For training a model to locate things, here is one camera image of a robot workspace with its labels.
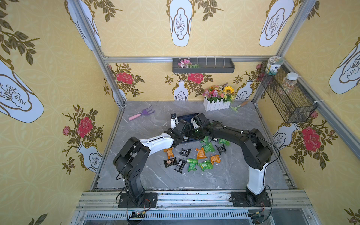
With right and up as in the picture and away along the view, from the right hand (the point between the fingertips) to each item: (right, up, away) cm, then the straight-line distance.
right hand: (190, 131), depth 95 cm
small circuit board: (-28, -40, -22) cm, 54 cm away
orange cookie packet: (+7, -13, -5) cm, 16 cm away
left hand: (-12, +4, -1) cm, 13 cm away
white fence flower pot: (+22, +25, +10) cm, 35 cm away
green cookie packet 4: (+9, -19, -11) cm, 24 cm away
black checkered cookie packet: (+20, -11, -3) cm, 23 cm away
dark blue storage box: (-1, +9, +11) cm, 14 cm away
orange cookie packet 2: (-14, -13, -5) cm, 19 cm away
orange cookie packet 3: (+15, -15, -7) cm, 23 cm away
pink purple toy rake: (-36, +14, +19) cm, 43 cm away
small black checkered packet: (-4, -13, -5) cm, 14 cm away
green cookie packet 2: (+12, -10, -3) cm, 16 cm away
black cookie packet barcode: (-7, -19, -10) cm, 23 cm away
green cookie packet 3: (+11, -5, -1) cm, 12 cm away
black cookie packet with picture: (-13, -18, -9) cm, 24 cm away
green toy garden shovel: (+39, +17, +22) cm, 48 cm away
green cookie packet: (+1, -19, -10) cm, 21 cm away
